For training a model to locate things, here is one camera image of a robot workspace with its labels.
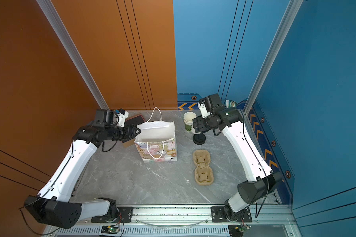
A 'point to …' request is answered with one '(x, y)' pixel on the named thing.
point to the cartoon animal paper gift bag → (156, 142)
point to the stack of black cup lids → (199, 138)
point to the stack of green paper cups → (188, 119)
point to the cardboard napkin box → (130, 142)
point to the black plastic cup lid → (199, 138)
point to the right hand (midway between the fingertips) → (202, 123)
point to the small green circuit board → (110, 229)
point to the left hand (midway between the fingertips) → (138, 129)
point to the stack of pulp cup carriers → (203, 173)
